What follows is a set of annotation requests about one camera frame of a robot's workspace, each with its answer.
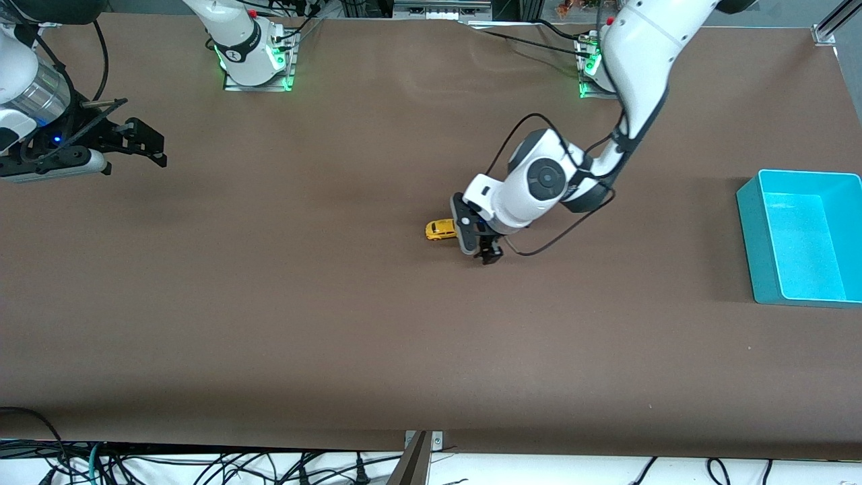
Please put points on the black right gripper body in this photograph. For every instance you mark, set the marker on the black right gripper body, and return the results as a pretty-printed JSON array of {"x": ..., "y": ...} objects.
[{"x": 89, "y": 134}]

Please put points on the yellow toy beetle car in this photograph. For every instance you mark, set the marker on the yellow toy beetle car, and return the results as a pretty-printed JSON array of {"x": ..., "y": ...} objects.
[{"x": 439, "y": 230}]

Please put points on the brown table cover mat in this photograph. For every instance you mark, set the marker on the brown table cover mat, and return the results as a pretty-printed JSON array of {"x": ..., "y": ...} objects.
[{"x": 431, "y": 337}]

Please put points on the aluminium equipment rack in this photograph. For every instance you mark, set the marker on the aluminium equipment rack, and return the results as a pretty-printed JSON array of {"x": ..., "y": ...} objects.
[{"x": 441, "y": 8}]

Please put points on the orange background object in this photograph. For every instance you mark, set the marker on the orange background object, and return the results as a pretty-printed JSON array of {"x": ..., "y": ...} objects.
[{"x": 582, "y": 7}]

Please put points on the teal plastic bin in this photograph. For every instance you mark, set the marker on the teal plastic bin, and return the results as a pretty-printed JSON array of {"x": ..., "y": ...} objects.
[{"x": 805, "y": 249}]

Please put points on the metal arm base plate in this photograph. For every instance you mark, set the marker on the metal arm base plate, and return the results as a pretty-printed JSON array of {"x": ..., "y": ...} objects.
[
  {"x": 259, "y": 87},
  {"x": 592, "y": 93}
]

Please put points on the silver metal bracket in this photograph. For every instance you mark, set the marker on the silver metal bracket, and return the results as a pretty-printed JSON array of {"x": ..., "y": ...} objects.
[{"x": 438, "y": 441}]

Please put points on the dark metal post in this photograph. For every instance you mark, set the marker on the dark metal post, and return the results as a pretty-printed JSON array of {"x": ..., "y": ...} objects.
[{"x": 412, "y": 465}]

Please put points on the aluminium frame profile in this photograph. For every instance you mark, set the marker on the aluminium frame profile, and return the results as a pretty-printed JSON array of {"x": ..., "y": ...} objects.
[{"x": 825, "y": 32}]

